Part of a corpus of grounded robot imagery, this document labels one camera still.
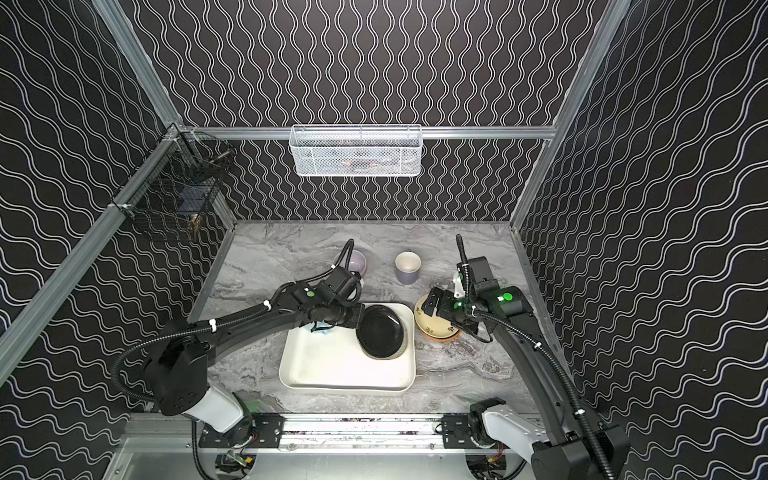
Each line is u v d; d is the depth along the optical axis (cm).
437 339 89
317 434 75
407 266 105
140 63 77
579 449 37
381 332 85
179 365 43
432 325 90
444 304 66
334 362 85
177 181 97
